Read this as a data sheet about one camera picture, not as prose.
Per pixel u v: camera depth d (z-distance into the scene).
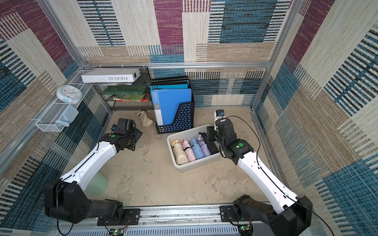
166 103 0.90
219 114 0.65
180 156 0.82
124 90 0.94
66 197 0.40
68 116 0.69
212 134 0.67
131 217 0.73
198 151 0.87
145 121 1.05
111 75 0.78
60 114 0.66
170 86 0.92
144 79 0.94
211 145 0.89
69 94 0.74
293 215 0.37
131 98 1.00
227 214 0.73
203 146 0.89
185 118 0.96
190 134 0.93
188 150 0.87
